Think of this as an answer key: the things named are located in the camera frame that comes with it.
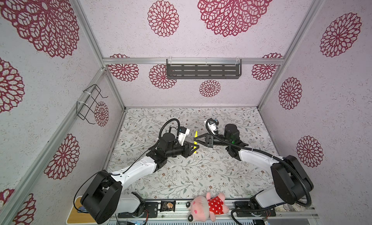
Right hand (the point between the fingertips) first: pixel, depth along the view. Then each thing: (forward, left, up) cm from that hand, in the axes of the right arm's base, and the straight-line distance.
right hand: (194, 139), depth 75 cm
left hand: (-2, -2, -4) cm, 5 cm away
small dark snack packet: (-27, +13, -20) cm, 37 cm away
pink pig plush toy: (-29, -3, -14) cm, 32 cm away
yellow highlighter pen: (-2, -1, -1) cm, 2 cm away
